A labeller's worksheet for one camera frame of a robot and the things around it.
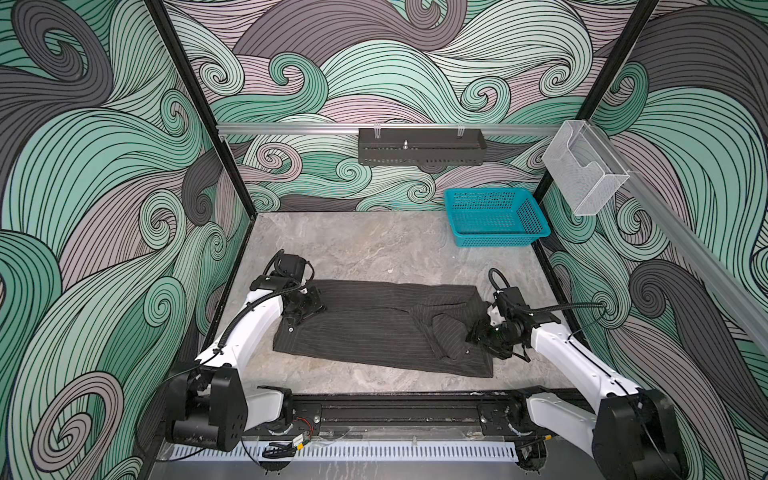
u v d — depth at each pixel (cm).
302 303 71
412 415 75
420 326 86
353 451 70
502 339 75
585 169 79
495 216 118
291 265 67
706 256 57
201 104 88
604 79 82
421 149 95
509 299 67
